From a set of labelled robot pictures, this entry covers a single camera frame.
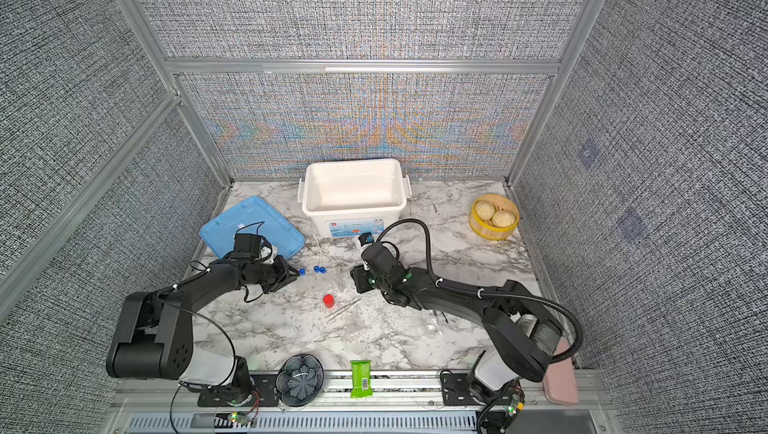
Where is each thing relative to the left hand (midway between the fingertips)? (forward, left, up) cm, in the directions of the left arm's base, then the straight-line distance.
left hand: (299, 274), depth 90 cm
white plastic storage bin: (+29, -16, +1) cm, 34 cm away
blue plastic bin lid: (+27, +21, -4) cm, 34 cm away
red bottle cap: (-8, -9, -2) cm, 12 cm away
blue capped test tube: (-6, -4, +12) cm, 14 cm away
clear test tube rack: (0, -4, -2) cm, 4 cm away
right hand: (-3, -17, +6) cm, 18 cm away
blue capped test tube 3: (-6, -9, +12) cm, 16 cm away
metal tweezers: (-10, -13, -4) cm, 17 cm away
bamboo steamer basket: (+13, -61, +1) cm, 62 cm away
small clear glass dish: (-16, -38, -3) cm, 42 cm away
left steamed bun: (+20, -61, +3) cm, 65 cm away
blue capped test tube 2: (-5, -7, +12) cm, 15 cm away
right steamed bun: (+15, -67, +4) cm, 69 cm away
